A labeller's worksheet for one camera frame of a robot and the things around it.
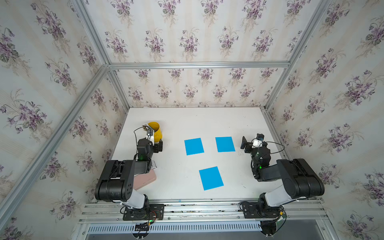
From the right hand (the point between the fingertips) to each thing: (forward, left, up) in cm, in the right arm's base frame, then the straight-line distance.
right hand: (253, 137), depth 90 cm
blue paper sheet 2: (+1, +16, -9) cm, 18 cm away
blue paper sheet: (-1, +37, -11) cm, 38 cm away
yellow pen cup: (+2, +60, -2) cm, 60 cm away
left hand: (0, +62, -3) cm, 62 cm away
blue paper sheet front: (-22, +27, -10) cm, 36 cm away
